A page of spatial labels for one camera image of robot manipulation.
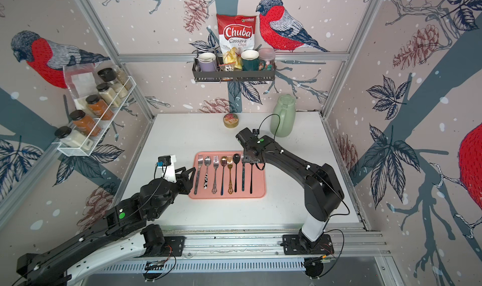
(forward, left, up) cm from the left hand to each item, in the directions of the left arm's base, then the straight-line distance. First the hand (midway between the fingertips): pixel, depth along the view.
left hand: (195, 166), depth 69 cm
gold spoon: (+16, -7, -24) cm, 30 cm away
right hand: (+14, -22, -14) cm, 29 cm away
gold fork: (+17, -10, -24) cm, 31 cm away
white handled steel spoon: (+16, +2, -24) cm, 29 cm away
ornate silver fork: (+16, -3, -25) cm, 29 cm away
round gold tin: (+44, -9, -22) cm, 50 cm away
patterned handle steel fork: (+17, +6, -24) cm, 30 cm away
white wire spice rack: (+34, +39, +7) cm, 52 cm away
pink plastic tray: (+9, -8, -25) cm, 28 cm away
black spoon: (+17, -13, -24) cm, 32 cm away
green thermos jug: (+31, -38, -6) cm, 49 cm away
